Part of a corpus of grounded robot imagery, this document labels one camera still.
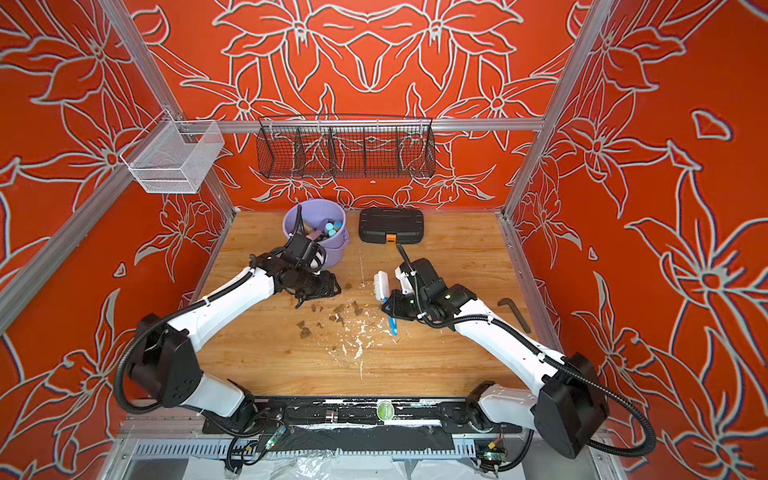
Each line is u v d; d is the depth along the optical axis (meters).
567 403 0.38
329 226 0.93
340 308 0.92
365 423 0.73
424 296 0.60
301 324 0.90
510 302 0.92
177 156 0.93
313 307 0.93
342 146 1.00
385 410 0.74
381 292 0.79
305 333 0.88
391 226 1.09
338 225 0.92
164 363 0.42
